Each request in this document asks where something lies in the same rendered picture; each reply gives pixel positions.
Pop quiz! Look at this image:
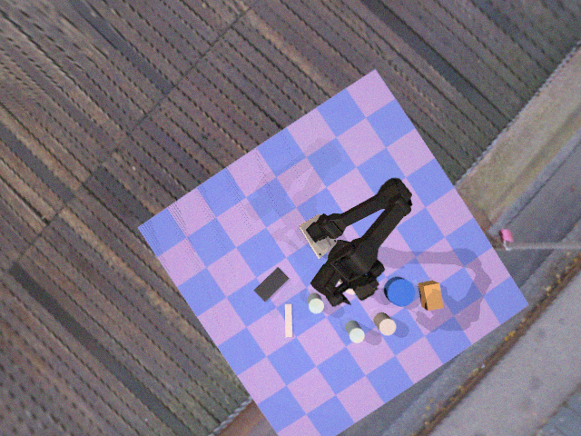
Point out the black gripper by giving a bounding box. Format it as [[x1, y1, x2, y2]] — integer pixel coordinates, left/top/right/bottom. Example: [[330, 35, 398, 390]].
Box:
[[325, 260, 385, 306]]

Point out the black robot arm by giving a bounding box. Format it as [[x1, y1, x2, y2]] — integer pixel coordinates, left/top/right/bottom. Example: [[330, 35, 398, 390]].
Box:
[[306, 177, 413, 301]]

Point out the orange cube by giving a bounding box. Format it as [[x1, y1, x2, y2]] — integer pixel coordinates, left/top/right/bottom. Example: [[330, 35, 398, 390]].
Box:
[[418, 281, 443, 311]]

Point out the pale peach flat bar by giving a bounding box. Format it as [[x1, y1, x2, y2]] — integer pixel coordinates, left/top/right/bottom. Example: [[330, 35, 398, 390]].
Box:
[[285, 304, 292, 337]]

